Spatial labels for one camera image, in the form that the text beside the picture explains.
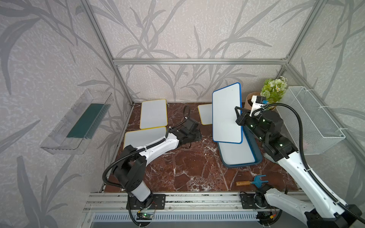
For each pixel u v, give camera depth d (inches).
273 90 34.4
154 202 28.5
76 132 25.3
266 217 29.7
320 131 23.5
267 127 19.0
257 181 31.1
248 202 28.9
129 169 17.3
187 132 25.9
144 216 27.8
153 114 43.7
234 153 35.6
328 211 14.7
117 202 29.7
